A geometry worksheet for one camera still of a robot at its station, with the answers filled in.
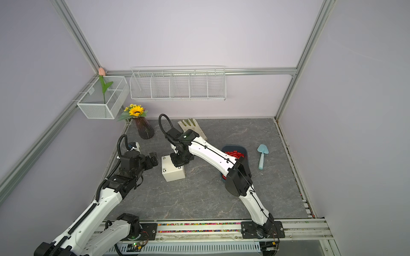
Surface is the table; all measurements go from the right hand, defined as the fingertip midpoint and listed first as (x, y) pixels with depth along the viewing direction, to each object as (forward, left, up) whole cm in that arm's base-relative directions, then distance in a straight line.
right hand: (178, 163), depth 81 cm
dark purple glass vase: (+32, +28, -10) cm, 44 cm away
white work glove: (+39, -3, -13) cm, 41 cm away
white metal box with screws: (-3, +4, -4) cm, 7 cm away
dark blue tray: (+14, -36, -9) cm, 39 cm away
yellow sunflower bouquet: (+28, +28, +10) cm, 41 cm away
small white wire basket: (+29, +48, +17) cm, 58 cm away
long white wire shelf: (+46, +2, +17) cm, 49 cm away
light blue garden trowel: (+17, -51, -13) cm, 55 cm away
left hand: (+3, +15, +3) cm, 15 cm away
